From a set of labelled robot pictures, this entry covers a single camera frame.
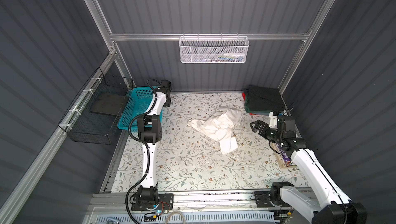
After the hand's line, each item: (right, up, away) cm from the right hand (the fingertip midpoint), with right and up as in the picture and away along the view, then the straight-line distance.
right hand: (258, 127), depth 81 cm
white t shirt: (-19, -2, +16) cm, 25 cm away
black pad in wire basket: (-78, +13, -2) cm, 79 cm away
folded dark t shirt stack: (+11, +15, +27) cm, 33 cm away
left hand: (-60, +14, +25) cm, 66 cm away
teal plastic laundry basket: (-77, +16, +34) cm, 86 cm away
